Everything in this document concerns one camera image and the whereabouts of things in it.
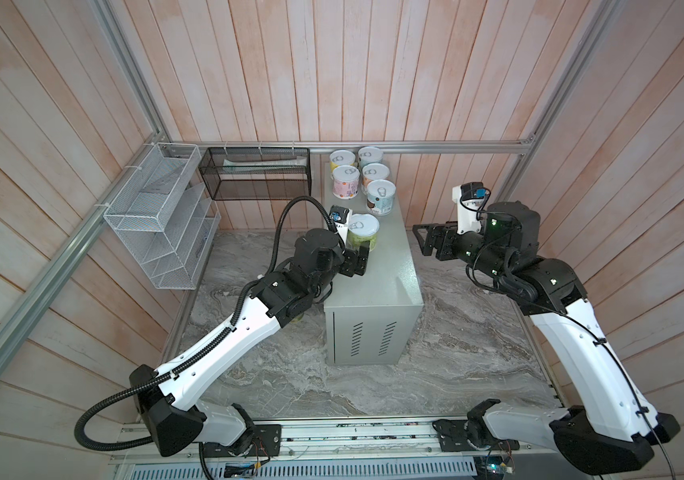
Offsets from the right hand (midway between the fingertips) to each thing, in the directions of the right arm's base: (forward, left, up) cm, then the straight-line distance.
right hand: (428, 226), depth 63 cm
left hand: (0, +16, -6) cm, 17 cm away
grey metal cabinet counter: (-14, +11, -15) cm, 24 cm away
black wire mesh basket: (+43, +50, -16) cm, 68 cm away
